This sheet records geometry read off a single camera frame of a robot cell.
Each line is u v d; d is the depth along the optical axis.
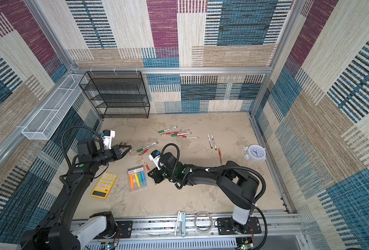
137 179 0.88
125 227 0.74
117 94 1.10
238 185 0.47
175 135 1.08
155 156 0.74
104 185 0.86
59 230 0.39
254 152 0.97
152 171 0.78
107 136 0.70
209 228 0.73
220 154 0.99
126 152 0.75
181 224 0.73
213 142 1.05
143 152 1.00
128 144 1.05
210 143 1.04
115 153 0.68
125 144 1.05
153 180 0.74
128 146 0.77
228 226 0.73
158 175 0.73
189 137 1.08
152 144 1.04
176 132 1.09
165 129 1.12
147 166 0.81
